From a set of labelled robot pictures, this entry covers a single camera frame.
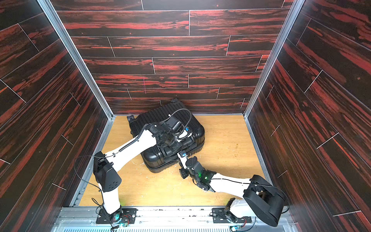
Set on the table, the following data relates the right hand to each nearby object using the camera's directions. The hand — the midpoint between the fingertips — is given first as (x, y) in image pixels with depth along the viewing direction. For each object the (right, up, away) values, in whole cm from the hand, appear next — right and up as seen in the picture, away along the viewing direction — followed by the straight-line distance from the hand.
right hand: (183, 161), depth 86 cm
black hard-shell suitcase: (-14, +3, -10) cm, 18 cm away
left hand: (-1, +10, -4) cm, 11 cm away
